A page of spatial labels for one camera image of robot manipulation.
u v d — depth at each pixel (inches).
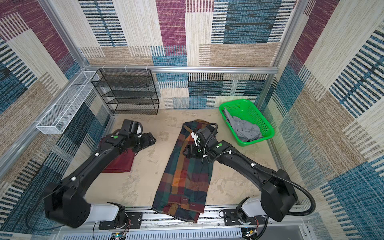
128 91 43.7
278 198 16.1
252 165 18.3
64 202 15.7
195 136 29.9
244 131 38.3
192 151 27.5
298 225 28.4
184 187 32.0
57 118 28.0
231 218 28.7
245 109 45.6
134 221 28.7
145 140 29.2
